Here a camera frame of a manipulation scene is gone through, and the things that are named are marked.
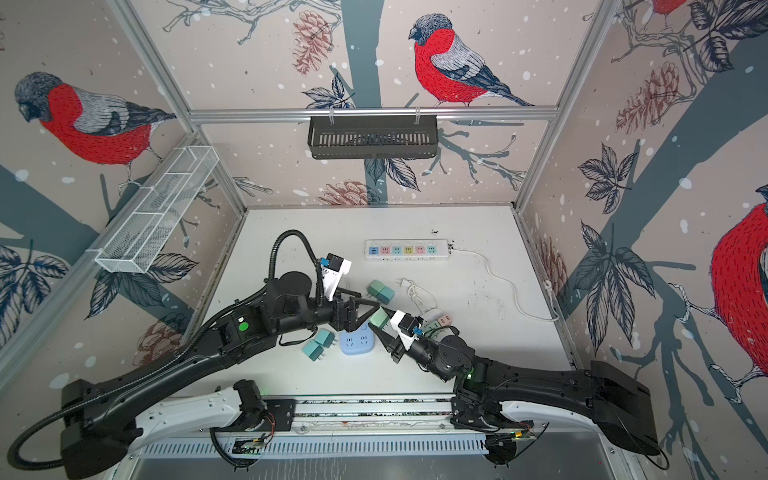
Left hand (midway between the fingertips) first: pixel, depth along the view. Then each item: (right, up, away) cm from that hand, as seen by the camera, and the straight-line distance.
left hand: (370, 305), depth 63 cm
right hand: (0, -4, +4) cm, 6 cm away
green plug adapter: (-1, -2, +32) cm, 33 cm away
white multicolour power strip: (+10, +9, +41) cm, 43 cm away
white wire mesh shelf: (-58, +13, +9) cm, 60 cm away
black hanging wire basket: (-3, +50, +44) cm, 67 cm away
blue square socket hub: (-5, -16, +21) cm, 27 cm away
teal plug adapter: (-15, -15, +23) cm, 31 cm away
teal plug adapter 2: (-18, -18, +19) cm, 31 cm away
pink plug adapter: (+20, -9, +19) cm, 29 cm away
